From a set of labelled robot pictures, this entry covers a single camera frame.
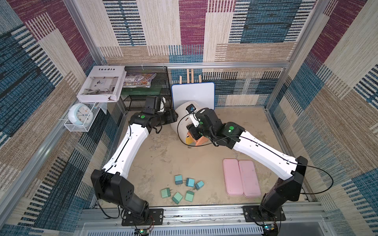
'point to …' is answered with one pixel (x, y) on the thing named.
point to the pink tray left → (233, 177)
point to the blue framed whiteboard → (203, 92)
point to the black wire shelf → (133, 98)
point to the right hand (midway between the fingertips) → (190, 123)
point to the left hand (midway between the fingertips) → (172, 115)
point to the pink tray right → (251, 185)
